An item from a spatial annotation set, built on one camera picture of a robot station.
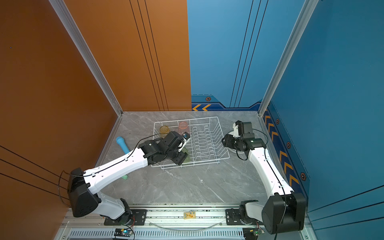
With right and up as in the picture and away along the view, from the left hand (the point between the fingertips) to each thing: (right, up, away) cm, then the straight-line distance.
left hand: (183, 151), depth 78 cm
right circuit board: (+33, -38, -7) cm, 51 cm away
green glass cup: (+3, -3, -8) cm, 9 cm away
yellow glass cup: (-15, +10, +21) cm, 27 cm away
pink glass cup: (-2, +12, +19) cm, 22 cm away
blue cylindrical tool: (-44, +4, +21) cm, 49 cm away
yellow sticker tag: (+4, -31, -4) cm, 32 cm away
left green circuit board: (-28, -38, -7) cm, 48 cm away
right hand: (+23, +5, +4) cm, 24 cm away
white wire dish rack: (+14, +1, +16) cm, 21 cm away
